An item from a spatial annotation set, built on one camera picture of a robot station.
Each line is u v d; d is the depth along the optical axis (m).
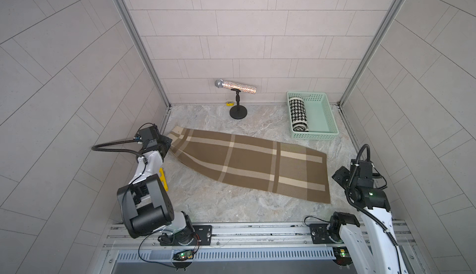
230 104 1.16
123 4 0.76
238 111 1.12
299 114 1.04
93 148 0.62
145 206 0.43
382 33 0.85
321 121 1.08
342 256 0.68
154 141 0.65
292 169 0.90
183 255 0.65
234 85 0.96
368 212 0.48
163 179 0.84
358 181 0.56
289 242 0.71
